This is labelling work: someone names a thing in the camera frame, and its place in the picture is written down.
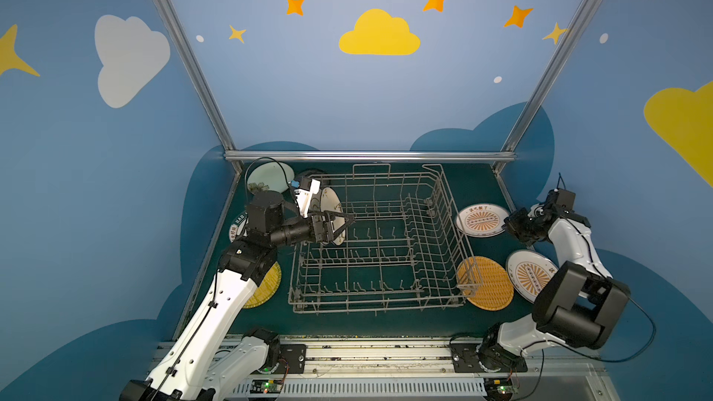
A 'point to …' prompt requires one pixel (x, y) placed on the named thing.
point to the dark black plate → (311, 173)
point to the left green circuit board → (266, 385)
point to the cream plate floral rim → (331, 202)
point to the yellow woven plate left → (266, 290)
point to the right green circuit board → (499, 388)
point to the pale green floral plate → (271, 175)
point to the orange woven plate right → (486, 283)
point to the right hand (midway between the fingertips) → (507, 221)
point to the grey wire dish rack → (407, 248)
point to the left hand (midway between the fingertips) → (346, 219)
